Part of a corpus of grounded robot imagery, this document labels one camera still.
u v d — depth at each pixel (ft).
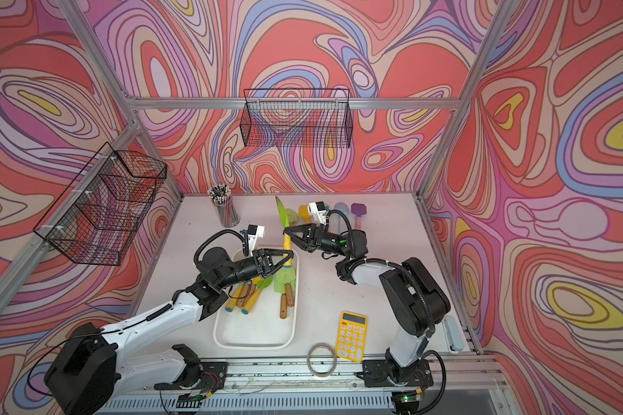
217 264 1.86
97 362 1.31
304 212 2.46
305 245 2.23
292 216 2.55
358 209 3.72
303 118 3.15
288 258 2.21
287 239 2.27
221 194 3.14
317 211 2.39
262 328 2.76
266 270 2.08
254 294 2.87
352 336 2.62
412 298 1.55
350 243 2.03
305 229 2.28
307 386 2.37
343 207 3.75
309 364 2.46
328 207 2.47
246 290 2.90
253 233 2.23
